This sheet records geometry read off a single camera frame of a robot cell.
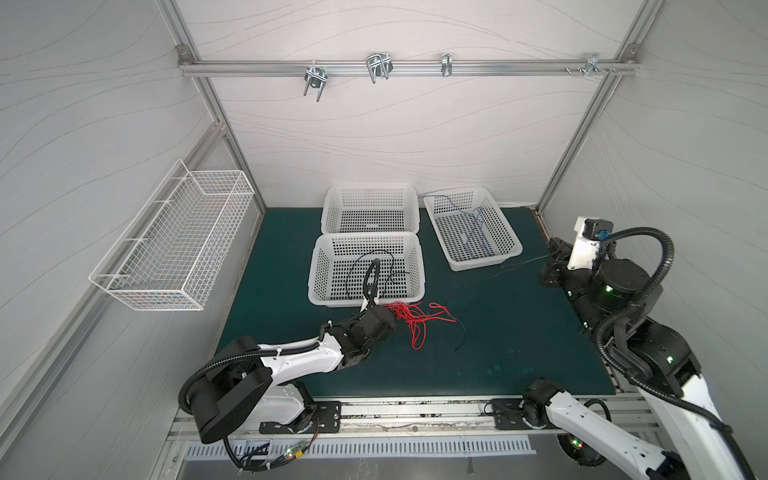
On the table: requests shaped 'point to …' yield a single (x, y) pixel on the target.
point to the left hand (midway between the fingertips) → (382, 309)
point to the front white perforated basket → (340, 260)
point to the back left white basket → (370, 209)
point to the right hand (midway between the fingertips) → (563, 233)
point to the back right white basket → (471, 229)
